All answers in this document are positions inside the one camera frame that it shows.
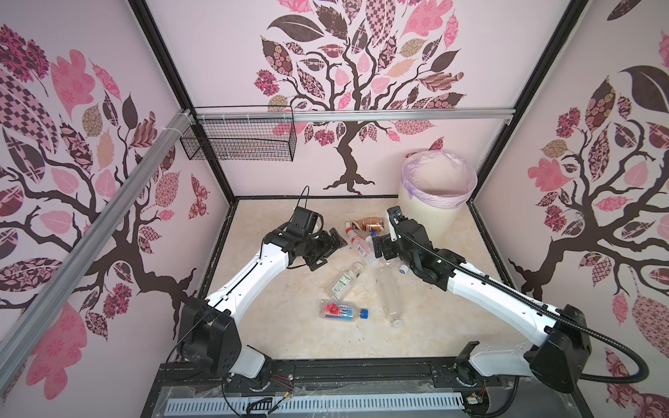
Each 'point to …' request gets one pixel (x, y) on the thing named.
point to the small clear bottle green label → (347, 279)
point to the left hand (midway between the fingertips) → (339, 254)
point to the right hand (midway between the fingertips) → (387, 230)
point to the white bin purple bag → (434, 188)
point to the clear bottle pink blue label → (341, 312)
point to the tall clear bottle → (392, 283)
